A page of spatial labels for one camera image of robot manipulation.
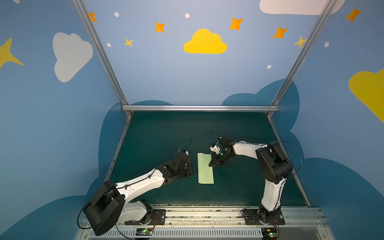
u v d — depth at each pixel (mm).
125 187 455
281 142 1111
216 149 902
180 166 653
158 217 749
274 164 517
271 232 716
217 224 736
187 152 812
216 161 840
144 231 717
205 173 898
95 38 784
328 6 691
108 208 409
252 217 748
